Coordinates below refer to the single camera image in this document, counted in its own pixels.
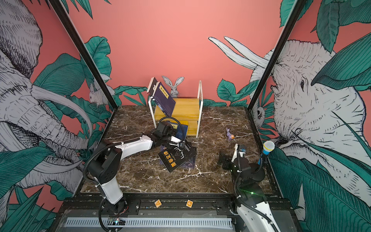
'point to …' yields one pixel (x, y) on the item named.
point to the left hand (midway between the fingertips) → (174, 130)
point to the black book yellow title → (176, 155)
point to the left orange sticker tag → (158, 203)
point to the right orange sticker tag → (189, 203)
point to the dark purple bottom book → (191, 164)
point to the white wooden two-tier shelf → (187, 111)
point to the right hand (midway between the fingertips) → (226, 150)
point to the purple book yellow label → (163, 98)
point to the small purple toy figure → (231, 137)
